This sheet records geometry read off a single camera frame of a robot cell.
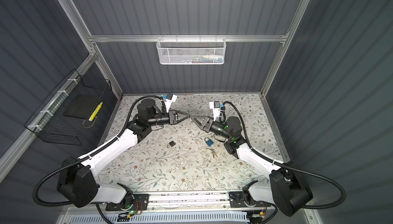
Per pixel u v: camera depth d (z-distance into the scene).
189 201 0.75
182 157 0.89
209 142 0.94
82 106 0.74
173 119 0.65
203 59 0.91
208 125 0.64
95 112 0.74
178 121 0.68
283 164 0.45
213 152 0.90
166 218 0.77
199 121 0.71
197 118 0.71
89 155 0.44
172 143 0.94
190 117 0.70
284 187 0.41
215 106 0.67
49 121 0.63
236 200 0.73
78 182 0.41
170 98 0.68
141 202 0.72
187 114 0.71
